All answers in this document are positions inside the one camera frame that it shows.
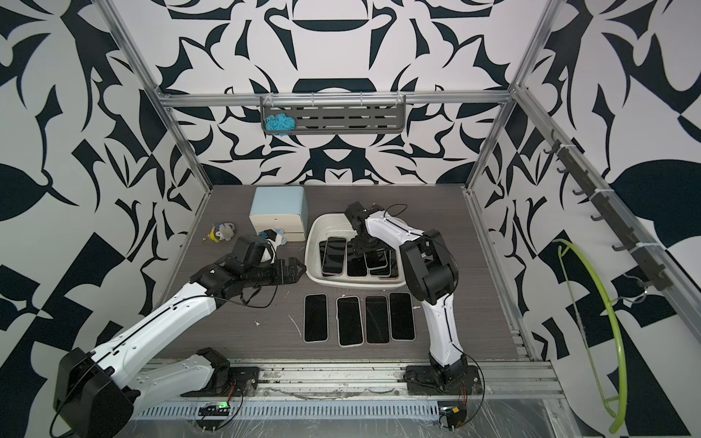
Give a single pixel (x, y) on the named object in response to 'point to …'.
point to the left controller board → (223, 409)
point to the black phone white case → (377, 319)
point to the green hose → (602, 289)
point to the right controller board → (455, 415)
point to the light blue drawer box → (285, 208)
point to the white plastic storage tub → (338, 225)
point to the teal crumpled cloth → (279, 124)
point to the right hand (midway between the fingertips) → (371, 245)
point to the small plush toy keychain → (221, 232)
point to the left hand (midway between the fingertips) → (290, 264)
